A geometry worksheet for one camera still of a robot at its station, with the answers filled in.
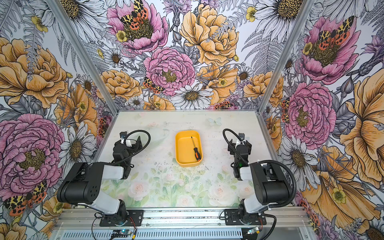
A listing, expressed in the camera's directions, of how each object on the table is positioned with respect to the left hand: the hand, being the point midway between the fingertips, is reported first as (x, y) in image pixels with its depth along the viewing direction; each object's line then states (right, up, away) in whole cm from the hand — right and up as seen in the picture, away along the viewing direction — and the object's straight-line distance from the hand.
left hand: (133, 141), depth 93 cm
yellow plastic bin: (+32, -9, +3) cm, 33 cm away
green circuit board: (+7, -40, -23) cm, 46 cm away
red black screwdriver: (+40, -9, +1) cm, 41 cm away
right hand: (+65, -2, 0) cm, 65 cm away
